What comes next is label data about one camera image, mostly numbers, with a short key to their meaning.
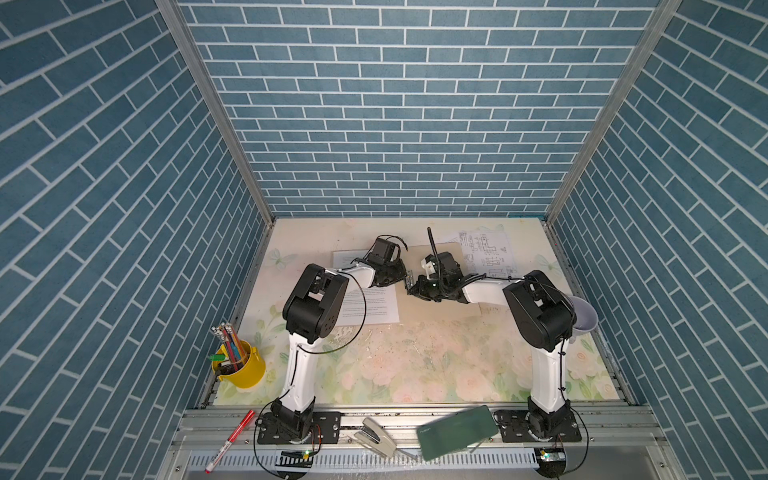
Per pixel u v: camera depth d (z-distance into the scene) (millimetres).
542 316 542
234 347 743
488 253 1116
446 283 806
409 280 1019
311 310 558
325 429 727
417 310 940
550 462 736
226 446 705
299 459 722
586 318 889
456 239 1155
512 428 734
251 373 753
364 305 568
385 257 845
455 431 732
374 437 706
